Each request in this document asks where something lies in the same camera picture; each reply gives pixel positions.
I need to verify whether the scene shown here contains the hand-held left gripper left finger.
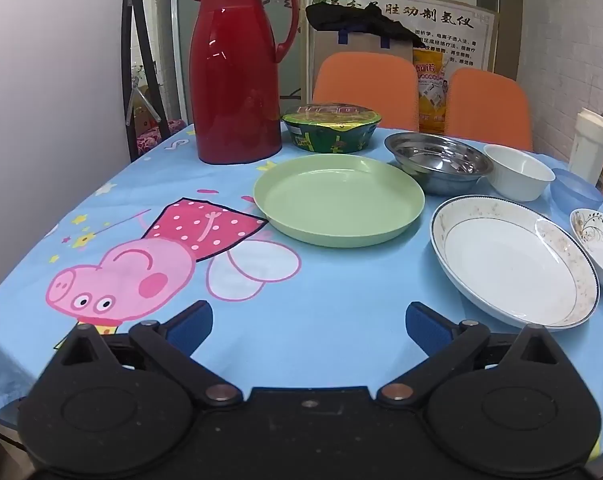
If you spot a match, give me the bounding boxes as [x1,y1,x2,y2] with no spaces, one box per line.
[56,301,244,407]

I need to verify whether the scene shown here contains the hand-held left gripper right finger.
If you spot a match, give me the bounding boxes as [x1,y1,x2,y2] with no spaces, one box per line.
[376,301,568,406]

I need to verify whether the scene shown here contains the plain white ceramic bowl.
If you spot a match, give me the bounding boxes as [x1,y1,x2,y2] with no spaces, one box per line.
[483,144,556,203]

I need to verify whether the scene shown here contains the blue cartoon printed tablecloth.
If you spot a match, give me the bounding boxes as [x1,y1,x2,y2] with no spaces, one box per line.
[0,122,603,461]

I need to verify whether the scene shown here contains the large white gold-speckled plate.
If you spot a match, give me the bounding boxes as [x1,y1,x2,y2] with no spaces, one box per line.
[429,195,601,329]

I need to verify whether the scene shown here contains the green plastic plate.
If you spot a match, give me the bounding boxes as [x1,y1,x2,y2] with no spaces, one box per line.
[253,153,426,248]

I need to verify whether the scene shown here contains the stainless steel bowl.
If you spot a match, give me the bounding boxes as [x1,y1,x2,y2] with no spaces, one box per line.
[384,132,495,196]

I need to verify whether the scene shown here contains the pink floral cloth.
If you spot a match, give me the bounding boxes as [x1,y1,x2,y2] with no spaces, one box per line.
[136,120,186,158]

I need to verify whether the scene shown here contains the white floral pattern bowl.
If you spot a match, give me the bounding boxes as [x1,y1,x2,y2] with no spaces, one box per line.
[569,207,603,303]

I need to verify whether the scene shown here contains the blue translucent plastic bowl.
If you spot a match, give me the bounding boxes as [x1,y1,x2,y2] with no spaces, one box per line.
[550,167,603,218]

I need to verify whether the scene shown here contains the green instant noodle bowl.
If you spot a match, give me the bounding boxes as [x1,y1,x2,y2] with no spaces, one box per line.
[280,103,383,154]

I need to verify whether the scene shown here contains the yellow printed bag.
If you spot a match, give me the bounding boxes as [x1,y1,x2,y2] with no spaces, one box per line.
[412,49,455,135]

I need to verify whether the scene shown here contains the orange chair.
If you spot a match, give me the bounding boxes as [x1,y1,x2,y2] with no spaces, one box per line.
[444,67,534,152]
[312,51,420,133]

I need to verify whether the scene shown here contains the white tumbler with lid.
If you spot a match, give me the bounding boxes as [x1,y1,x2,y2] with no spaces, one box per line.
[567,108,603,186]

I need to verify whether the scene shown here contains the red thermos jug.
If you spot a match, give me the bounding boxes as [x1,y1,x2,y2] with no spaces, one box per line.
[189,0,300,166]

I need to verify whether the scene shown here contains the black cloth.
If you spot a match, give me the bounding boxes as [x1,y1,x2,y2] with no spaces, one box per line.
[305,1,419,46]

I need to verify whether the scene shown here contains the black metal stand frame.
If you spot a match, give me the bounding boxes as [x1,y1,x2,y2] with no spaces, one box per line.
[122,0,165,163]

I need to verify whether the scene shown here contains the white text wall poster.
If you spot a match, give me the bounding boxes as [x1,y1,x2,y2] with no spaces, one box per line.
[301,0,499,81]

